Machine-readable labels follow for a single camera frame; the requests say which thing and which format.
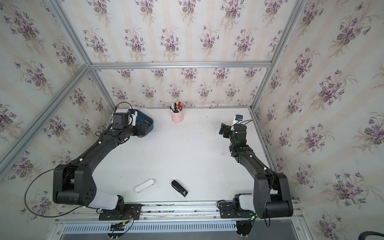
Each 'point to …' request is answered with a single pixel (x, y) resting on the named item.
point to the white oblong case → (145, 186)
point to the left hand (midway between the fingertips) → (141, 127)
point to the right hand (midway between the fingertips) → (231, 124)
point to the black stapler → (177, 186)
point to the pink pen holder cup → (177, 117)
